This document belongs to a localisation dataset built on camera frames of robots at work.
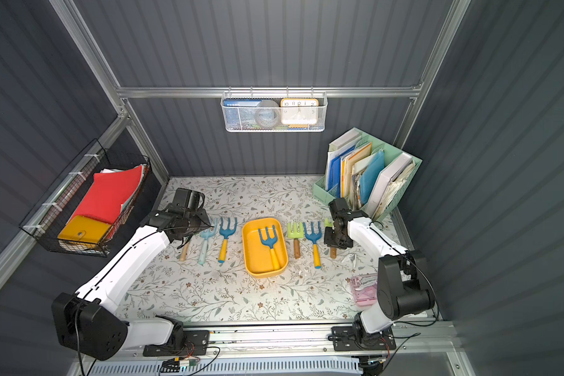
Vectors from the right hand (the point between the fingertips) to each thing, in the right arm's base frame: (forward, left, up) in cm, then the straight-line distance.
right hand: (338, 242), depth 89 cm
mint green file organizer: (+21, -24, +19) cm, 37 cm away
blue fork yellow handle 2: (+7, +46, -6) cm, 47 cm away
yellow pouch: (-11, +76, +25) cm, 80 cm away
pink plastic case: (-15, -9, -6) cm, 19 cm away
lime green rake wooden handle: (+7, +16, -6) cm, 19 cm away
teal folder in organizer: (+21, -14, +14) cm, 29 cm away
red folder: (-2, +73, +28) cm, 79 cm away
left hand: (+1, +50, +13) cm, 52 cm away
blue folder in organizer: (+28, 0, +11) cm, 30 cm away
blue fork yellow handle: (+3, +27, -6) cm, 28 cm away
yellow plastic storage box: (-3, +31, -6) cm, 32 cm away
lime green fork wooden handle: (+11, +2, -3) cm, 11 cm away
